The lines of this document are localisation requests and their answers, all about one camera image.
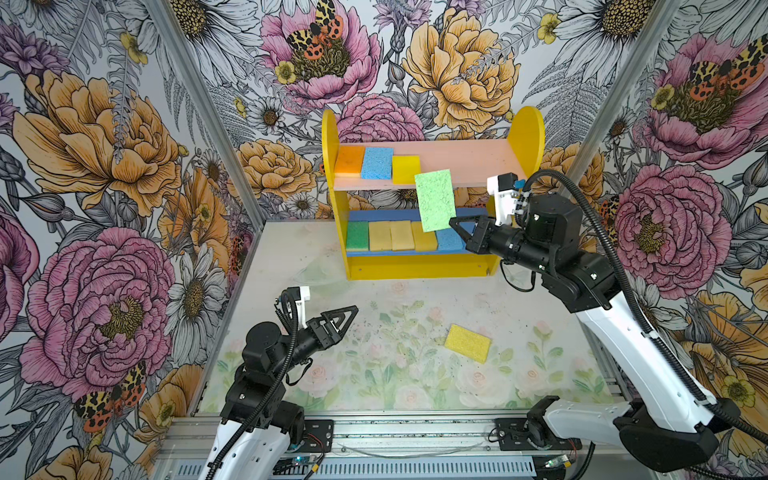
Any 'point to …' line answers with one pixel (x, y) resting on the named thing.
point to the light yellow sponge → (401, 235)
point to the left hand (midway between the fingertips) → (352, 322)
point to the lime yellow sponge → (468, 344)
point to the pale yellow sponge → (380, 236)
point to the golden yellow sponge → (423, 241)
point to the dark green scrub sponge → (357, 236)
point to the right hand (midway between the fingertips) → (452, 231)
